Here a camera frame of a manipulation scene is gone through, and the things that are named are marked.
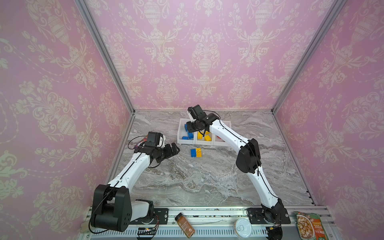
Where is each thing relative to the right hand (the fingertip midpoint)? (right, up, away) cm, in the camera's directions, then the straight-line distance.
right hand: (189, 127), depth 94 cm
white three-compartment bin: (-6, -4, +11) cm, 14 cm away
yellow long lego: (+6, -16, +1) cm, 17 cm away
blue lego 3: (+2, -17, +3) cm, 18 cm away
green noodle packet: (+59, -47, -23) cm, 79 cm away
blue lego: (0, -6, +7) cm, 9 cm away
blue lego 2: (-3, -8, +8) cm, 12 cm away
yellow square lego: (+12, -8, +6) cm, 15 cm away
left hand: (-8, -15, -8) cm, 19 cm away
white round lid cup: (+25, -45, -27) cm, 58 cm away
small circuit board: (-21, -51, -21) cm, 59 cm away
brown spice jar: (-1, -45, -26) cm, 52 cm away
